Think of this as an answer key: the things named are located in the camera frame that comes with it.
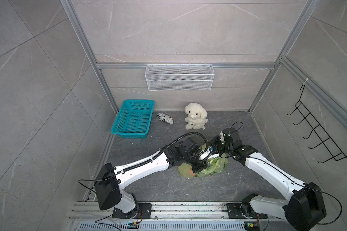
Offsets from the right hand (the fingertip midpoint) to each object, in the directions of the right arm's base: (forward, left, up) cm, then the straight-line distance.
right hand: (205, 142), depth 81 cm
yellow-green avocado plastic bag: (-13, -4, -3) cm, 14 cm away
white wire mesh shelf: (+46, +13, +13) cm, 50 cm away
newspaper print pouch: (+31, +25, -13) cm, 42 cm away
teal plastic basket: (+33, +51, -16) cm, 63 cm away
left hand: (-14, 0, +3) cm, 14 cm away
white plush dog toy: (+21, +3, -2) cm, 21 cm away
